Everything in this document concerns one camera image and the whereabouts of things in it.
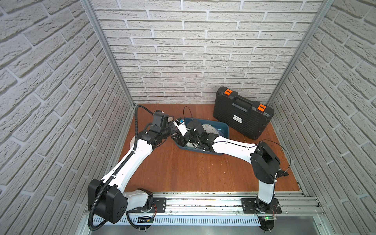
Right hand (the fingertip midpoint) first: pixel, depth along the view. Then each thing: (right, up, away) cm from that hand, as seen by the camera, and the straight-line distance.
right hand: (175, 133), depth 82 cm
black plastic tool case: (+45, +9, +5) cm, 46 cm away
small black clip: (+63, -24, +2) cm, 68 cm away
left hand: (+1, +6, -2) cm, 6 cm away
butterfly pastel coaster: (+22, +1, +18) cm, 29 cm away
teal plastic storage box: (+26, +2, +21) cm, 34 cm away
